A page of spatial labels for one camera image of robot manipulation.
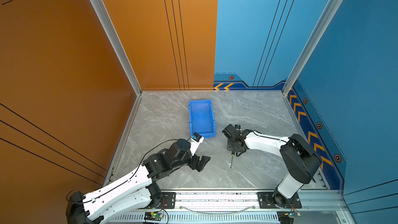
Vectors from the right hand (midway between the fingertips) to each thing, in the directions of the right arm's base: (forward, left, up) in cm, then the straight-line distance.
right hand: (230, 147), depth 92 cm
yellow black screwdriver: (-5, 0, +2) cm, 5 cm away
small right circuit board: (-33, -24, 0) cm, 41 cm away
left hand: (-10, +16, +16) cm, 25 cm away
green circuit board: (-33, +39, 0) cm, 51 cm away
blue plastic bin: (+20, +18, +2) cm, 27 cm away
